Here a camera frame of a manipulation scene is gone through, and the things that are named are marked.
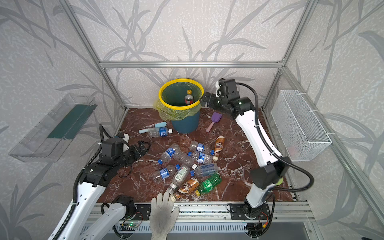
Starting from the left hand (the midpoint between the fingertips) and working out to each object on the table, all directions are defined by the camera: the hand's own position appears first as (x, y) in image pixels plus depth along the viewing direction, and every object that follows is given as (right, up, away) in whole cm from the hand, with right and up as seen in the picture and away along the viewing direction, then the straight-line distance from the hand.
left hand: (148, 143), depth 73 cm
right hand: (+29, +24, +2) cm, 37 cm away
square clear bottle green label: (+14, -20, +7) cm, 25 cm away
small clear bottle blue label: (+25, -5, +18) cm, 32 cm away
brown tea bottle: (+20, -23, +4) cm, 31 cm away
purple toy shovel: (+38, +14, +41) cm, 57 cm away
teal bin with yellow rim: (+7, +29, +25) cm, 39 cm away
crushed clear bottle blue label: (+27, -11, +16) cm, 33 cm away
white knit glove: (+7, -36, 0) cm, 37 cm away
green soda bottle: (+30, -23, +4) cm, 38 cm away
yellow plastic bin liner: (+7, +15, +13) cm, 21 cm away
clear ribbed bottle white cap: (+16, -12, +18) cm, 27 cm away
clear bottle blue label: (+6, -18, +9) cm, 21 cm away
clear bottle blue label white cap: (-7, +3, +32) cm, 32 cm away
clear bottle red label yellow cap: (+18, +27, +26) cm, 41 cm away
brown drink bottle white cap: (+38, -3, +21) cm, 43 cm away
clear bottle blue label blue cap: (+7, -9, +17) cm, 21 cm away
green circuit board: (-7, -38, -2) cm, 39 cm away
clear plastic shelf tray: (-40, +3, -9) cm, 41 cm away
